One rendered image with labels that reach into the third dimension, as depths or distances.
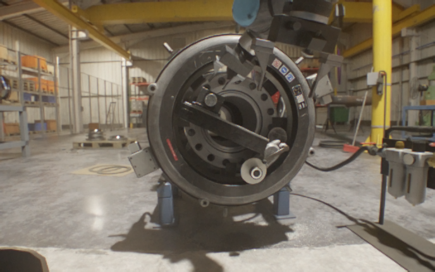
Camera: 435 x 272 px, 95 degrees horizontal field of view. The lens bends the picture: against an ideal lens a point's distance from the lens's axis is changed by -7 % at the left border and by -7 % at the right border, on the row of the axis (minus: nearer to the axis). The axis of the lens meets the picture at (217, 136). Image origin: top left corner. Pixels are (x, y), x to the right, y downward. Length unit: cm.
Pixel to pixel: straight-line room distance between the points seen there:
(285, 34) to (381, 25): 423
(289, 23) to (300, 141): 64
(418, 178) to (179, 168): 103
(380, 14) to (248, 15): 416
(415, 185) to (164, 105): 113
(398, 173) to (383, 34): 354
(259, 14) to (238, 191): 67
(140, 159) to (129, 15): 1266
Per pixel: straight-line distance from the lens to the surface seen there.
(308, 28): 48
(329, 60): 53
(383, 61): 451
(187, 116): 87
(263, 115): 106
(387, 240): 140
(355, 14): 1470
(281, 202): 143
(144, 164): 96
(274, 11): 65
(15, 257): 61
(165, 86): 90
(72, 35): 1389
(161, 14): 1297
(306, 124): 101
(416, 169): 124
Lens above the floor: 62
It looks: 5 degrees down
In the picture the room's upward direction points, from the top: 1 degrees counter-clockwise
